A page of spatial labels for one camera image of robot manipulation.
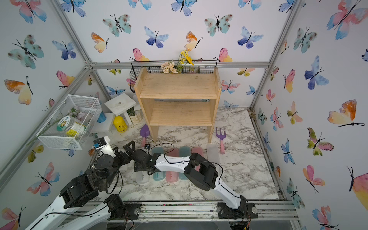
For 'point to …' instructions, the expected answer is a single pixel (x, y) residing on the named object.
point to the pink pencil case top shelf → (172, 177)
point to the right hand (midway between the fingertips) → (140, 165)
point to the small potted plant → (136, 115)
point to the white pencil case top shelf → (142, 176)
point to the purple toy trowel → (144, 132)
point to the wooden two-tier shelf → (179, 99)
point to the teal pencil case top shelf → (159, 176)
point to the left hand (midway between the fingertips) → (128, 144)
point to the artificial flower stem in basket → (75, 111)
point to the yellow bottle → (119, 123)
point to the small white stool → (118, 106)
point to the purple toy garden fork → (222, 137)
